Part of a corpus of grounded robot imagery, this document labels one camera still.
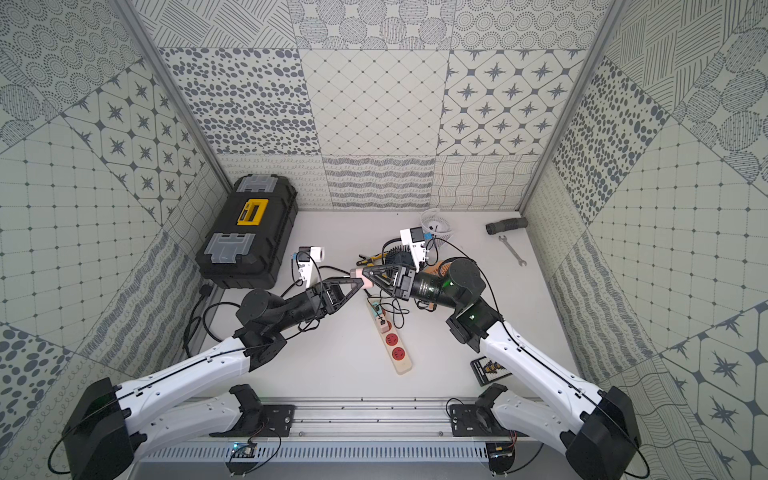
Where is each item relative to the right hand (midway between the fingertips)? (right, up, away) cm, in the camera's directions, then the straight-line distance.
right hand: (364, 274), depth 60 cm
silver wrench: (+49, +7, +54) cm, 73 cm away
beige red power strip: (+5, -23, +26) cm, 35 cm away
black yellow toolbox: (-38, +8, +31) cm, 50 cm away
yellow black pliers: (-3, -1, +44) cm, 44 cm away
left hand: (-1, +1, -1) cm, 2 cm away
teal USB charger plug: (+2, -14, +26) cm, 29 cm away
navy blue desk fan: (+8, +1, +40) cm, 40 cm away
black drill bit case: (+32, -30, +22) cm, 49 cm away
